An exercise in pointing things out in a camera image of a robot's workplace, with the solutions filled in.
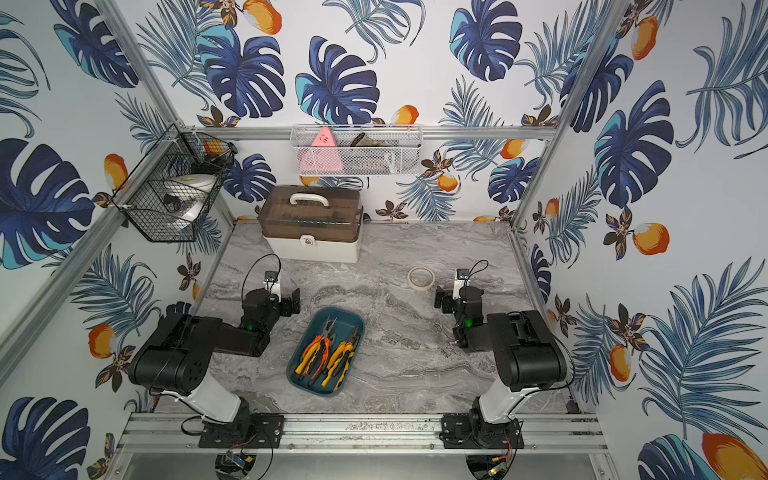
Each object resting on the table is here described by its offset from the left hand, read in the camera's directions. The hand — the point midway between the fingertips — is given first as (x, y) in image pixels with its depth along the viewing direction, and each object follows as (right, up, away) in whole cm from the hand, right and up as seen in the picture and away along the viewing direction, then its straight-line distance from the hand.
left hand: (282, 285), depth 94 cm
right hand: (+56, -1, +2) cm, 56 cm away
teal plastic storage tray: (+10, -15, -8) cm, 19 cm away
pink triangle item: (+14, +39, -5) cm, 42 cm away
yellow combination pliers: (+20, -20, -11) cm, 30 cm away
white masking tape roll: (+45, +1, +10) cm, 46 cm away
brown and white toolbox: (+10, +19, -2) cm, 22 cm away
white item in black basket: (-22, +26, -13) cm, 36 cm away
